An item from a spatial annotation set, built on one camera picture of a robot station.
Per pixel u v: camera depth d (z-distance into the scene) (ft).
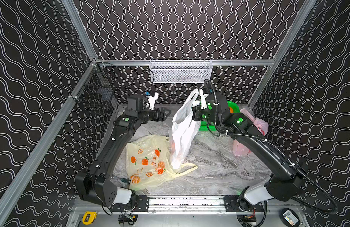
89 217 2.27
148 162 2.89
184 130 2.35
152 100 2.16
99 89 3.30
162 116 2.13
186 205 2.50
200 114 1.92
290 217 2.30
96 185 1.28
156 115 2.10
